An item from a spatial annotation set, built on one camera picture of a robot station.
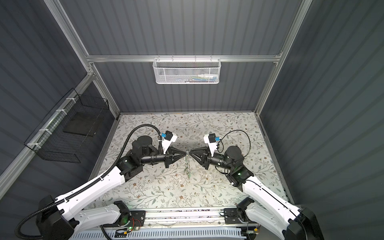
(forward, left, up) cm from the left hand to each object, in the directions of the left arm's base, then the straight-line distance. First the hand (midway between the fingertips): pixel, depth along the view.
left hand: (186, 154), depth 67 cm
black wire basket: (+14, +59, +1) cm, 61 cm away
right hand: (-1, -3, 0) cm, 3 cm away
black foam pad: (+19, +52, +2) cm, 55 cm away
